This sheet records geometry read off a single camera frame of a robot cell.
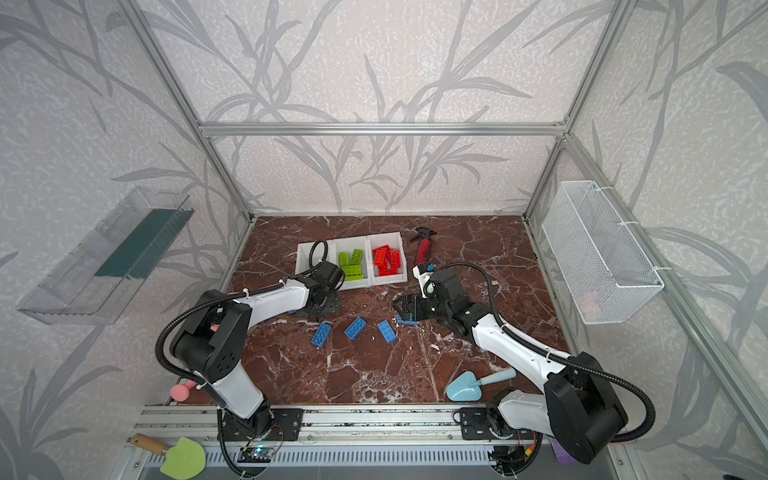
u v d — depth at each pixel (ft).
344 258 3.46
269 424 2.35
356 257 3.44
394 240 3.48
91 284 2.10
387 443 2.36
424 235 3.67
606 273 2.01
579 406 1.32
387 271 3.34
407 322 2.98
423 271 2.47
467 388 2.57
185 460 2.28
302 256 3.35
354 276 3.25
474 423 2.43
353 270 3.25
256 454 2.32
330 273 2.54
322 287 2.47
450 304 2.08
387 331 2.91
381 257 3.24
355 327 2.92
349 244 3.45
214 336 1.56
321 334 2.88
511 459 2.40
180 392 2.25
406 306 2.37
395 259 3.37
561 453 2.27
